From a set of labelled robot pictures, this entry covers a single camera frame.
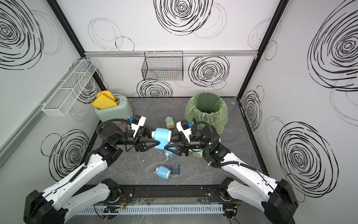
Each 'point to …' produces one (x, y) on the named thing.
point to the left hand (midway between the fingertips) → (159, 140)
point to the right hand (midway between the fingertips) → (166, 145)
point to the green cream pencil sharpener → (197, 153)
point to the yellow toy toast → (104, 99)
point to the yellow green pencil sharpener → (169, 122)
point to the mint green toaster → (122, 110)
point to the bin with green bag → (208, 107)
